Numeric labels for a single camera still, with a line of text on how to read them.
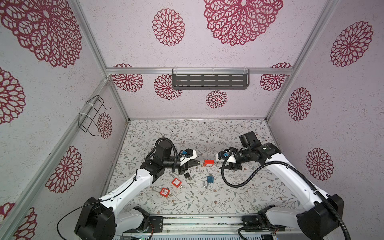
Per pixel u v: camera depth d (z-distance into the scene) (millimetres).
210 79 920
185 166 650
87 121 749
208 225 746
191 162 690
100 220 394
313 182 437
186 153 606
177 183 858
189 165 662
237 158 647
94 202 412
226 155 614
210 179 893
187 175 900
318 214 376
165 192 830
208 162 710
